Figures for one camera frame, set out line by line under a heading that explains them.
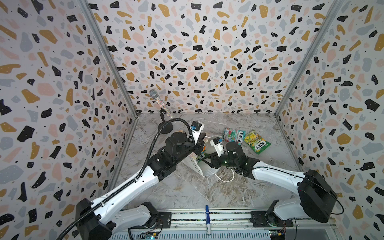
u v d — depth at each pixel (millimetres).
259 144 1006
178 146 496
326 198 437
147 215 603
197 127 559
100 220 381
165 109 958
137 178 450
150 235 703
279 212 618
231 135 1055
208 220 731
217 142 726
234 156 639
